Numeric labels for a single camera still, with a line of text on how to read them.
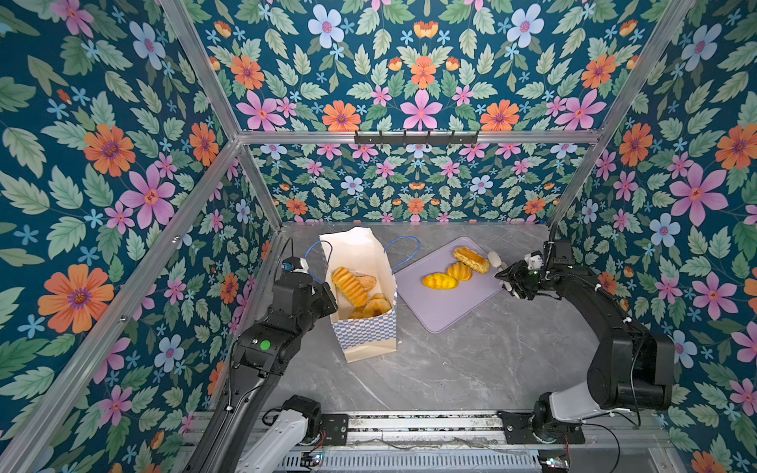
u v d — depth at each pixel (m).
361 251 0.86
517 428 0.73
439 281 0.99
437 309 0.96
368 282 0.98
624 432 0.75
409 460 0.70
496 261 0.92
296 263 0.62
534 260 0.83
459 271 1.00
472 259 1.04
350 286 0.91
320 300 0.61
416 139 0.93
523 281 0.77
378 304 0.87
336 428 0.73
